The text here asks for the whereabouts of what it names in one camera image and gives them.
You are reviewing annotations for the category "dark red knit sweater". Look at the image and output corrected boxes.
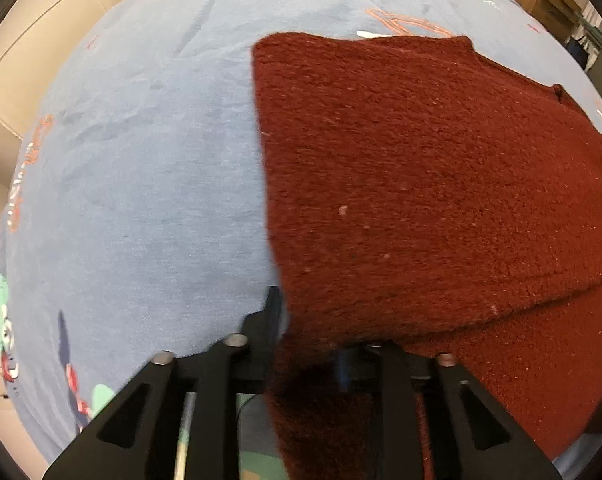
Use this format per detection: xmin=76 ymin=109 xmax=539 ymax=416
xmin=251 ymin=31 xmax=602 ymax=480

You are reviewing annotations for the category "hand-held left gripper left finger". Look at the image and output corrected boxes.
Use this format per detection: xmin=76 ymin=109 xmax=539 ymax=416
xmin=41 ymin=286 xmax=283 ymax=480

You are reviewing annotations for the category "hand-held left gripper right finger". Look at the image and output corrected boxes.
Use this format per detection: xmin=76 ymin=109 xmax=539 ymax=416
xmin=335 ymin=342 xmax=562 ymax=480

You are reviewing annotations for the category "white wardrobe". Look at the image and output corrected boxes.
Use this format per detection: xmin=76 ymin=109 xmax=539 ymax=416
xmin=0 ymin=0 xmax=173 ymax=241

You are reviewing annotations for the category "blue printed bed sheet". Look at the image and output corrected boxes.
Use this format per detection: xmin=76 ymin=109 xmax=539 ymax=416
xmin=0 ymin=0 xmax=602 ymax=480

